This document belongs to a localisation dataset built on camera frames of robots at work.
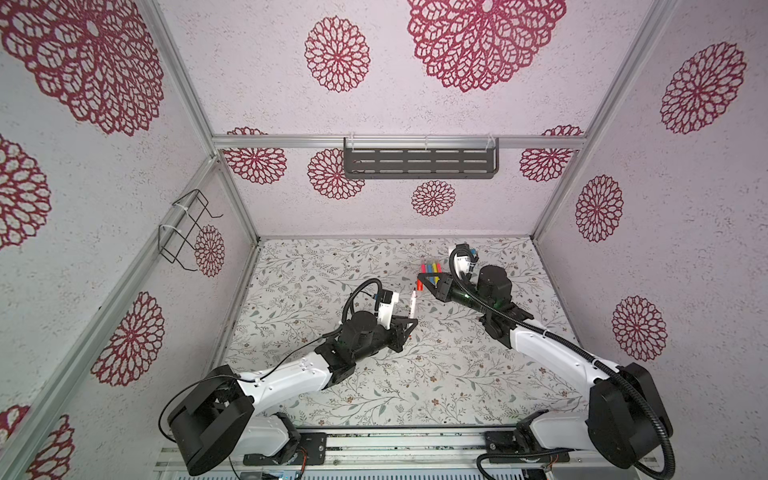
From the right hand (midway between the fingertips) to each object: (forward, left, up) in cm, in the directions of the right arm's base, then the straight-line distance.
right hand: (420, 272), depth 76 cm
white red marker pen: (-7, +2, -4) cm, 8 cm away
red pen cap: (-2, 0, -3) cm, 3 cm away
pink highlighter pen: (+23, -4, -26) cm, 35 cm away
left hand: (-9, +1, -10) cm, 14 cm away
